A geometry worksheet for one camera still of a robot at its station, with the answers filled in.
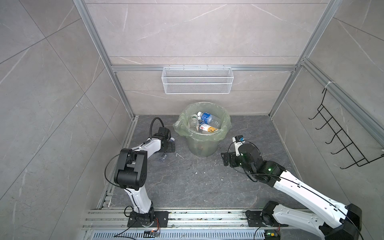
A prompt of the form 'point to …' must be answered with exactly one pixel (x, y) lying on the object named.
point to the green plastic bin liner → (181, 124)
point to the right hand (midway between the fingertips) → (228, 151)
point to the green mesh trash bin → (206, 144)
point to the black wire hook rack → (347, 142)
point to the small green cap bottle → (194, 124)
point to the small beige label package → (208, 128)
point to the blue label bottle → (207, 118)
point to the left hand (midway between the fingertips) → (165, 145)
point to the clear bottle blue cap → (163, 156)
